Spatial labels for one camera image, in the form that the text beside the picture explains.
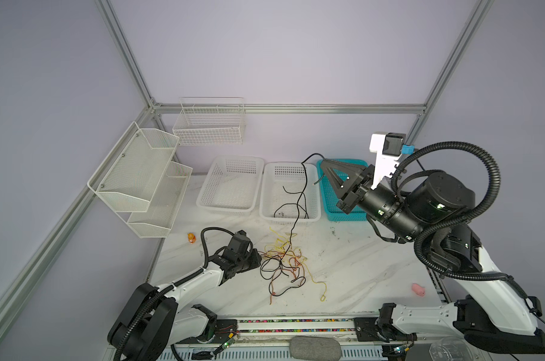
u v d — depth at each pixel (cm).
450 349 70
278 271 85
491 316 40
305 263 88
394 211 36
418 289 82
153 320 41
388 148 34
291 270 86
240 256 69
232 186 115
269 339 73
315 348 68
